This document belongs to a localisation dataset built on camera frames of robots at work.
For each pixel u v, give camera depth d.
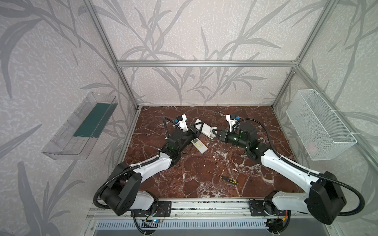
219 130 0.71
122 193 0.42
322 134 0.62
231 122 0.71
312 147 0.73
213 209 0.75
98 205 0.42
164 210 0.72
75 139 0.63
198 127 0.76
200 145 0.96
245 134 0.60
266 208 0.67
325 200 0.40
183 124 0.72
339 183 0.40
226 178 0.83
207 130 0.77
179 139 0.61
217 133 0.75
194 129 0.70
